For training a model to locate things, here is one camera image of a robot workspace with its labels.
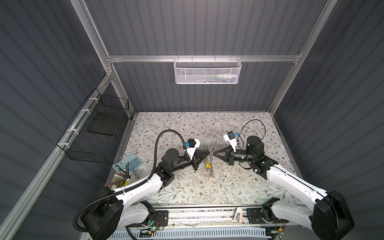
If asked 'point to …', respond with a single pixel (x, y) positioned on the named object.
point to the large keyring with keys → (209, 165)
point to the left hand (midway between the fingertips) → (208, 151)
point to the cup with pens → (122, 178)
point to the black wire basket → (92, 134)
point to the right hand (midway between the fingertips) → (216, 156)
